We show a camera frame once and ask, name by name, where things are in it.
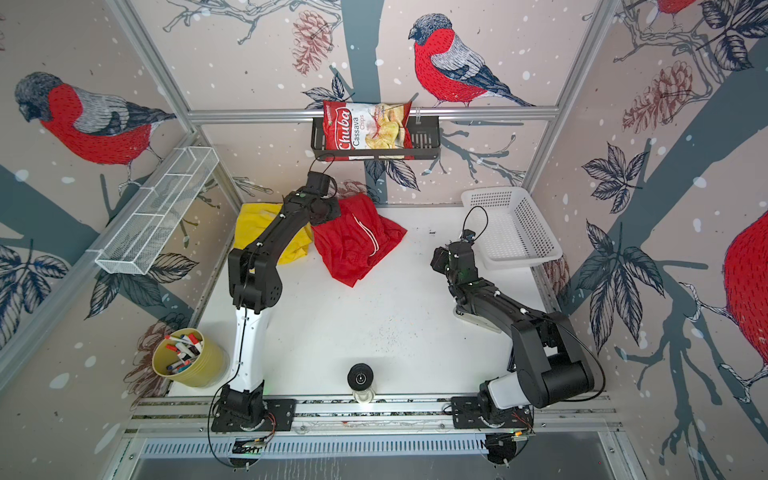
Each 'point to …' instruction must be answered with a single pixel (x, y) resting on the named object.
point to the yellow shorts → (253, 219)
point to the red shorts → (353, 243)
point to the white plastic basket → (507, 228)
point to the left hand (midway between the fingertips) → (333, 208)
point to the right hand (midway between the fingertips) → (437, 256)
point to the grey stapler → (478, 321)
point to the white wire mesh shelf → (138, 242)
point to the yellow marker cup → (190, 358)
